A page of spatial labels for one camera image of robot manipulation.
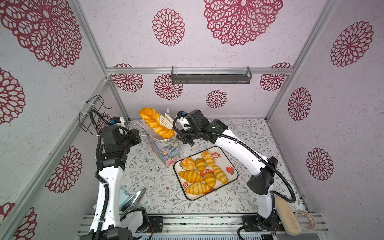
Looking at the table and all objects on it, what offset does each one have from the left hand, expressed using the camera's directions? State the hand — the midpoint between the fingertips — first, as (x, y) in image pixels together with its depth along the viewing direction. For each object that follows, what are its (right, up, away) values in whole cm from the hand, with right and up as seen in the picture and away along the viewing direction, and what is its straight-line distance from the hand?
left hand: (138, 133), depth 74 cm
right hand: (+20, +1, +1) cm, 20 cm away
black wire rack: (-25, +14, +4) cm, 29 cm away
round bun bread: (+24, -18, +17) cm, 35 cm away
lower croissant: (+30, -30, +7) cm, 43 cm away
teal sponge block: (-10, -35, +6) cm, 36 cm away
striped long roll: (+43, -24, +13) cm, 51 cm away
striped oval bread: (+37, -26, +11) cm, 47 cm away
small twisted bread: (+38, -16, +18) cm, 45 cm away
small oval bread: (+32, -19, +17) cm, 41 cm away
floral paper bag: (+13, -9, +8) cm, 17 cm away
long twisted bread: (+6, +8, +4) cm, 11 cm away
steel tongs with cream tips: (+14, +7, +1) cm, 15 cm away
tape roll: (+80, -44, -1) cm, 91 cm away
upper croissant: (+26, -24, +11) cm, 38 cm away
